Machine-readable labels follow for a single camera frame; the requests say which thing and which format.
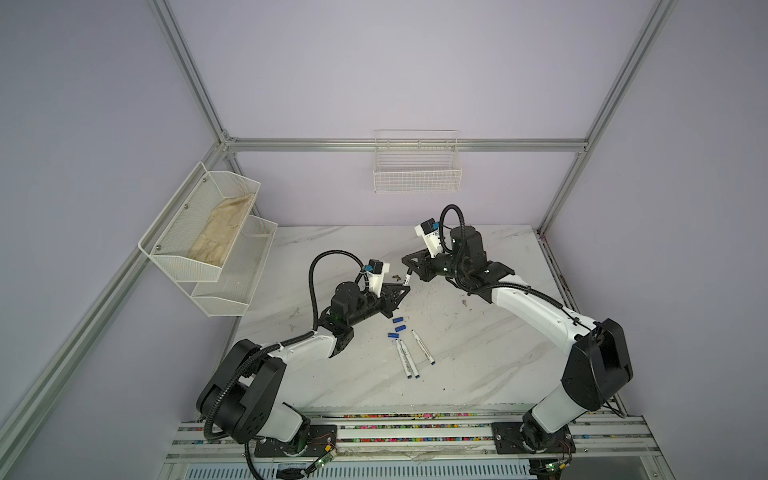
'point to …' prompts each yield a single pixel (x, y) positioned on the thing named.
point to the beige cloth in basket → (213, 243)
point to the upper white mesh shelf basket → (192, 236)
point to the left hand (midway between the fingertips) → (404, 284)
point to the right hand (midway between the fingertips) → (404, 263)
